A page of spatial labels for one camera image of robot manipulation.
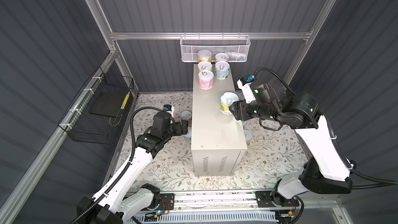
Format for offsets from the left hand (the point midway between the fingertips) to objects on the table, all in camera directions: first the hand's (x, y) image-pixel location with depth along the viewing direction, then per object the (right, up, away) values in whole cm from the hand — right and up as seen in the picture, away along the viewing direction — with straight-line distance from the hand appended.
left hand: (180, 122), depth 78 cm
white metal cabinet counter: (+17, -6, -22) cm, 28 cm away
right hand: (+24, +7, -19) cm, 31 cm away
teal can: (+39, -10, +13) cm, 42 cm away
